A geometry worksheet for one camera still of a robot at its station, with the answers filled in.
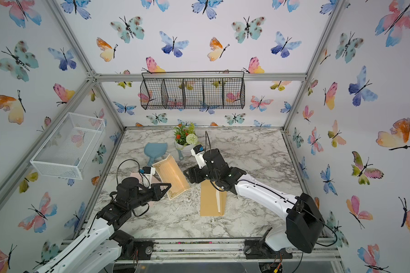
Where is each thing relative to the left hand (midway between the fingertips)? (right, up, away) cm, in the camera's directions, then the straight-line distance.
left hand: (172, 185), depth 77 cm
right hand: (+8, +8, -1) cm, 11 cm away
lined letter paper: (-3, +5, +5) cm, 8 cm away
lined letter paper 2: (+21, -9, +12) cm, 26 cm away
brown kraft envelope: (+16, -11, +12) cm, 23 cm away
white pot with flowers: (+3, +22, +18) cm, 29 cm away
